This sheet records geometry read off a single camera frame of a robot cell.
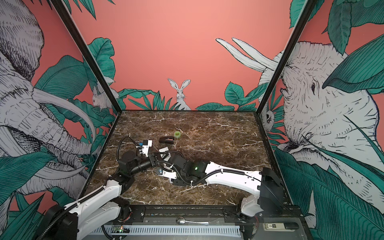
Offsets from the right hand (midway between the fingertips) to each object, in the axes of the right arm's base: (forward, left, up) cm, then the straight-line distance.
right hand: (171, 172), depth 73 cm
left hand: (+8, +2, +4) cm, 9 cm away
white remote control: (+8, +4, +4) cm, 10 cm away
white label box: (-21, -52, -11) cm, 57 cm away
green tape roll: (+35, +2, -15) cm, 38 cm away
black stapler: (+29, +9, -14) cm, 33 cm away
